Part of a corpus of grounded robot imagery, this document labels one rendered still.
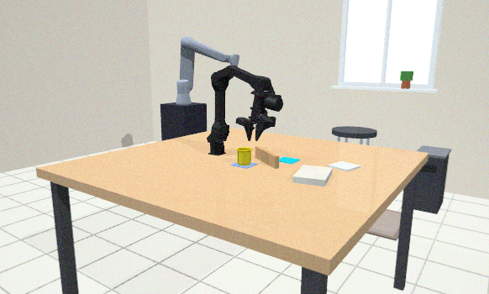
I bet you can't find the yellow cup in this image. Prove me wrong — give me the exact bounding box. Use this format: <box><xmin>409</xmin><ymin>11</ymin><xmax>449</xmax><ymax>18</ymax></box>
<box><xmin>236</xmin><ymin>147</ymin><xmax>252</xmax><ymax>165</ymax></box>

